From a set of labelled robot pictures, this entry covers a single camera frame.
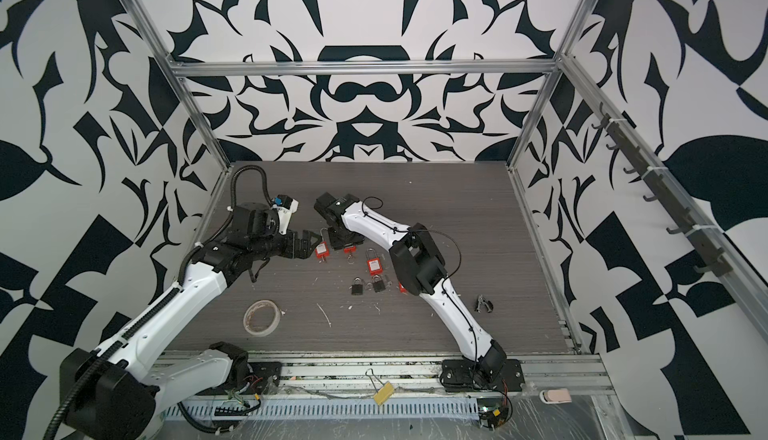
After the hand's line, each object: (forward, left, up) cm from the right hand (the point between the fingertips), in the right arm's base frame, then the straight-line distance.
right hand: (344, 241), depth 97 cm
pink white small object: (-42, -52, -1) cm, 67 cm away
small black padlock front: (-14, -11, -1) cm, 18 cm away
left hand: (-7, +7, +18) cm, 20 cm away
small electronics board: (-44, -38, -3) cm, 59 cm away
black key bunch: (-20, -42, -1) cm, 46 cm away
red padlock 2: (-8, -10, 0) cm, 13 cm away
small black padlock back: (-15, -5, -1) cm, 15 cm away
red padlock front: (-25, -17, +22) cm, 37 cm away
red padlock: (-4, -2, +2) cm, 5 cm away
